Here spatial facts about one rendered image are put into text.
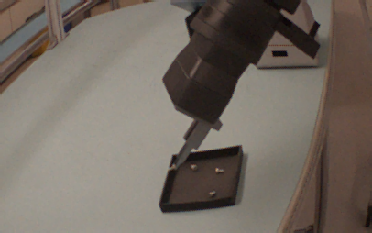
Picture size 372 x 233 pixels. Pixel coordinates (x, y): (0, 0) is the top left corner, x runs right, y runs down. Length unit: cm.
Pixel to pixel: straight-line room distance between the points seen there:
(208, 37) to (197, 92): 5
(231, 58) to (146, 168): 22
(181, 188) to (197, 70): 16
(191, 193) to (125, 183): 9
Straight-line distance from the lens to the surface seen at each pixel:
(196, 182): 62
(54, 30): 153
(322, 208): 161
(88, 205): 63
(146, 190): 63
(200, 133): 55
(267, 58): 85
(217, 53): 50
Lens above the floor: 133
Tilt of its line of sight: 25 degrees down
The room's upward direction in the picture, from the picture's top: 14 degrees counter-clockwise
